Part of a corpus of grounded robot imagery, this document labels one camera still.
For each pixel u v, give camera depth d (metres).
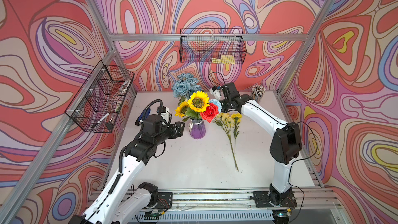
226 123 0.99
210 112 0.62
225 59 0.82
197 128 0.80
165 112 0.65
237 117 1.01
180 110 0.75
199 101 0.60
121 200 0.44
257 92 0.96
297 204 0.72
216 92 0.80
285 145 0.48
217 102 0.69
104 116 0.74
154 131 0.54
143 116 1.05
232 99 0.68
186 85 0.70
